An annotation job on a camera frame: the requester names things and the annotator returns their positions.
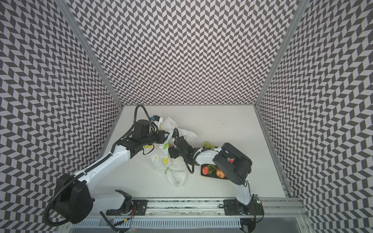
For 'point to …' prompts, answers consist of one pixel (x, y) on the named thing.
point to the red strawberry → (205, 170)
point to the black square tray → (212, 171)
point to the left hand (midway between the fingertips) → (170, 135)
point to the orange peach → (220, 174)
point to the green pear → (207, 145)
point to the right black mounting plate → (233, 207)
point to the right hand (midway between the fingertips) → (173, 148)
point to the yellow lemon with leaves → (211, 167)
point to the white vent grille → (158, 223)
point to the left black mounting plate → (138, 208)
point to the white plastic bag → (176, 168)
